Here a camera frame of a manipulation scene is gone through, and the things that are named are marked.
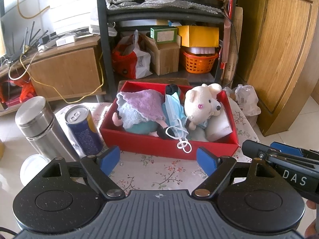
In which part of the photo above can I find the white sponge block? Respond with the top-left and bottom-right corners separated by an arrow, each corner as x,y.
204,103 -> 232,142

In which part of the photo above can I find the white plush mouse toy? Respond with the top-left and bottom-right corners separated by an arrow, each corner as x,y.
184,83 -> 222,130

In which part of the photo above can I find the striped knitted pouch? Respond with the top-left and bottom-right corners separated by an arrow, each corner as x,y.
165,84 -> 184,97

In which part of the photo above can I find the person's right hand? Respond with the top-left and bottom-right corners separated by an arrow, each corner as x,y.
304,200 -> 319,238

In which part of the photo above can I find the red cardboard box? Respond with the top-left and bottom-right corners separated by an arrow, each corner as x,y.
99,91 -> 239,160

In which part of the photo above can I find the blue drink can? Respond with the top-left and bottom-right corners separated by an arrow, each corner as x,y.
65,105 -> 103,155

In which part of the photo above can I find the white plastic bag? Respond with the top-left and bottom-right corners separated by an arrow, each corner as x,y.
223,84 -> 261,127

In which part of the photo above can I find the glass coffee jar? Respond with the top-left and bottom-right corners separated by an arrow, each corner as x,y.
20,154 -> 50,186

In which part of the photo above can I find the black metal shelf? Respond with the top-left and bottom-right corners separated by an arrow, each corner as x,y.
97,0 -> 236,100

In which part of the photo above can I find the stainless steel thermos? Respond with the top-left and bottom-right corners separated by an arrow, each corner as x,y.
15,96 -> 80,161

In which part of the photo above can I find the wooden cupboard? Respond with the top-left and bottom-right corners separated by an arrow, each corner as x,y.
236,0 -> 318,136

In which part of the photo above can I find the orange plastic basket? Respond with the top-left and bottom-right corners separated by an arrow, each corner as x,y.
179,49 -> 219,74

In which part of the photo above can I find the red and white bag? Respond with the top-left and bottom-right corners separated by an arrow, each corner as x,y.
111,30 -> 152,79

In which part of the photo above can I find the brown cardboard box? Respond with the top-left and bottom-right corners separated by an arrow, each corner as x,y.
142,35 -> 181,75

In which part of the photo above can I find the yellow cardboard box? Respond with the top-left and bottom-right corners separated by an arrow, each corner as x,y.
177,25 -> 219,48

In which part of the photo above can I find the green small box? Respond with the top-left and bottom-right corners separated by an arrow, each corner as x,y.
150,26 -> 177,44

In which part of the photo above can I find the wifi router with antennas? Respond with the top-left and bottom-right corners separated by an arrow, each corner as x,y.
10,21 -> 58,57

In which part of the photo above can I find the yellow cable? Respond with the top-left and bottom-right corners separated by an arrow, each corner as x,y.
16,0 -> 105,105

